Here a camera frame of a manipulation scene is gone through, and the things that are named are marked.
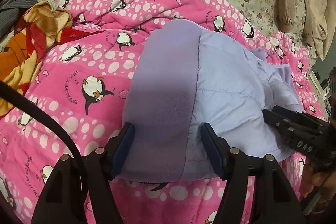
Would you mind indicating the person's right hand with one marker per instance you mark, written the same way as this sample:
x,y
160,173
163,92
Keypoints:
x,y
319,182

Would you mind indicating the grey striped garment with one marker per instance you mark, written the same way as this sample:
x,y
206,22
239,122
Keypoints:
x,y
13,12

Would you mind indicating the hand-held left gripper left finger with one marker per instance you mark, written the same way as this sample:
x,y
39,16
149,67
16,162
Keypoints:
x,y
125,145

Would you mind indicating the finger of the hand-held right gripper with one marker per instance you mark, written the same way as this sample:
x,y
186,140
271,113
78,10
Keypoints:
x,y
282,125
294,114

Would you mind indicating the orange yellow cartoon blanket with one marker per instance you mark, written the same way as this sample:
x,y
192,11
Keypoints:
x,y
15,56

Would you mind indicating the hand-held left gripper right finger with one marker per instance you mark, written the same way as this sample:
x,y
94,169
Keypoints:
x,y
213,145

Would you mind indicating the lilac zip jacket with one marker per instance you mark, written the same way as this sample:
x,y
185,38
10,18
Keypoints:
x,y
223,77

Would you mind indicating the pink penguin print blanket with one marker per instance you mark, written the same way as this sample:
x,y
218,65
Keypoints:
x,y
78,108

